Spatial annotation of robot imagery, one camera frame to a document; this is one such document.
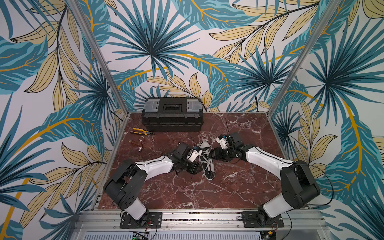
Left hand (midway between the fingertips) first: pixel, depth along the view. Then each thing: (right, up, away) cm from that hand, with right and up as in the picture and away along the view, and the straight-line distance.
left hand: (198, 169), depth 86 cm
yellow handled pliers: (-36, +20, +21) cm, 47 cm away
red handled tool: (-39, +14, +14) cm, 44 cm away
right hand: (+8, +8, +2) cm, 11 cm away
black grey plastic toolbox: (-16, +33, +8) cm, 37 cm away
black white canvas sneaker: (+6, +1, +2) cm, 6 cm away
